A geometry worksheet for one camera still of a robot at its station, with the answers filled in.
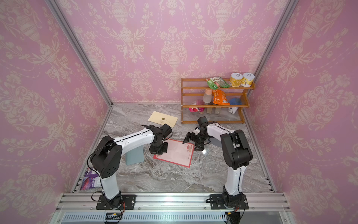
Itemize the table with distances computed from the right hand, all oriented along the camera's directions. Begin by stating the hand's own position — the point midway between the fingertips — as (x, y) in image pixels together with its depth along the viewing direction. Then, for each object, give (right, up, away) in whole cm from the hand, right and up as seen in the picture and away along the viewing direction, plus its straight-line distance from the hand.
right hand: (189, 145), depth 93 cm
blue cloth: (+37, +31, +16) cm, 51 cm away
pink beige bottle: (+13, +33, +6) cm, 36 cm away
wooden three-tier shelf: (+17, +30, +7) cm, 36 cm away
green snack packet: (+17, +41, -4) cm, 45 cm away
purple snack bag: (-57, -17, -13) cm, 61 cm away
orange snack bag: (+22, +32, +7) cm, 40 cm away
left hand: (-16, -5, -4) cm, 18 cm away
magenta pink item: (+4, +24, +17) cm, 30 cm away
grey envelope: (+14, +5, -15) cm, 21 cm away
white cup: (+35, +24, +17) cm, 46 cm away
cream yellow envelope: (-20, +17, +17) cm, 32 cm away
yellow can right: (+37, +42, -5) cm, 56 cm away
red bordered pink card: (-7, -5, +1) cm, 9 cm away
